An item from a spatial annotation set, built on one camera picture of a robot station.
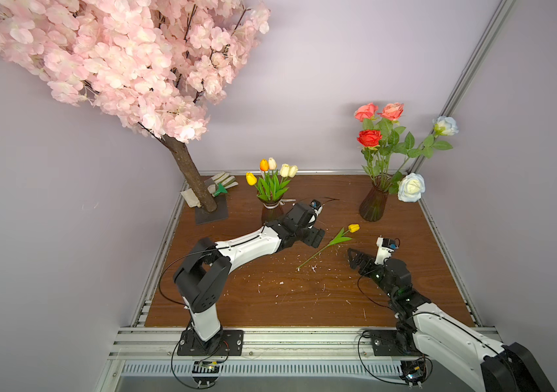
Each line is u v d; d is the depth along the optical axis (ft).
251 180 2.60
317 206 2.54
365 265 2.44
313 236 2.55
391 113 2.50
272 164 2.75
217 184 3.83
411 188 2.28
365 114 2.67
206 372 2.37
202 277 1.51
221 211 3.53
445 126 2.64
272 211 2.95
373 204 3.11
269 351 2.38
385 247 2.45
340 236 3.19
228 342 2.39
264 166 2.68
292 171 2.68
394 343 2.36
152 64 1.34
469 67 2.72
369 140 2.56
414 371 2.29
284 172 2.62
